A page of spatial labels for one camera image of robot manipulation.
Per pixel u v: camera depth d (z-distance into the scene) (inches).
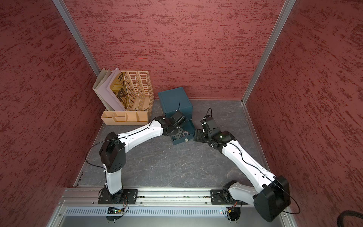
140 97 47.5
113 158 18.8
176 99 36.3
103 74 37.7
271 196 14.8
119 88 39.2
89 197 29.9
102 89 35.0
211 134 23.0
